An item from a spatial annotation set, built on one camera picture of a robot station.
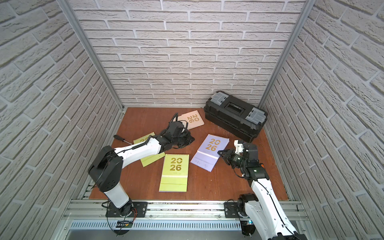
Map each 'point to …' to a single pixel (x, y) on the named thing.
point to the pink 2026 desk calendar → (194, 119)
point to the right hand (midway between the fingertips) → (219, 152)
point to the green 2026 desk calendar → (175, 173)
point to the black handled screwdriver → (122, 139)
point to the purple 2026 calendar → (207, 156)
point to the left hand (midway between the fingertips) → (199, 137)
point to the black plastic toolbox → (237, 117)
